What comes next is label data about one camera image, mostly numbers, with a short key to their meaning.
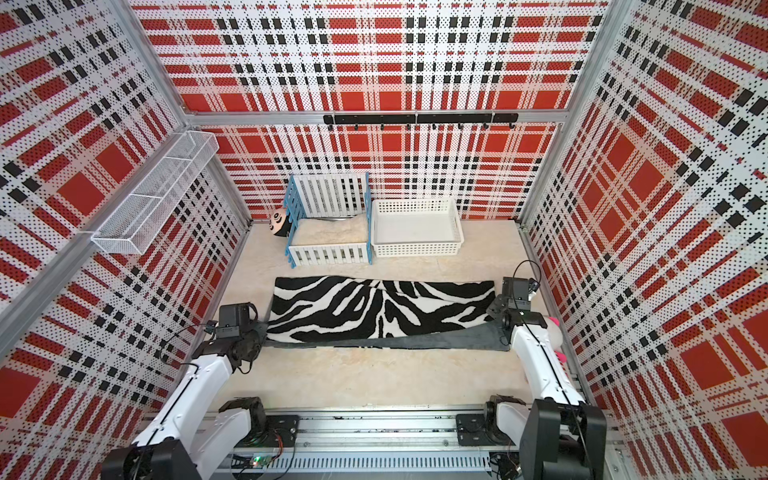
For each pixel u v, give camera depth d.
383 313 0.93
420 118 0.89
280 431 0.73
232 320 0.65
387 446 0.72
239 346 0.61
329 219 1.23
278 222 1.11
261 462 0.69
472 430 0.72
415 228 1.19
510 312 0.61
